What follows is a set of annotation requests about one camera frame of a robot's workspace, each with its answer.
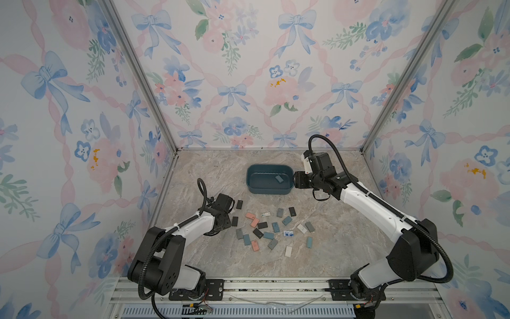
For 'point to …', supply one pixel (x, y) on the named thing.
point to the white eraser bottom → (288, 251)
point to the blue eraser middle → (275, 227)
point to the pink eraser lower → (254, 222)
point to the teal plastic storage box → (260, 179)
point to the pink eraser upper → (250, 215)
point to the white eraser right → (302, 228)
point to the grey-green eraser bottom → (272, 244)
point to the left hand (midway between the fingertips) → (223, 222)
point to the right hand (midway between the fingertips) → (298, 176)
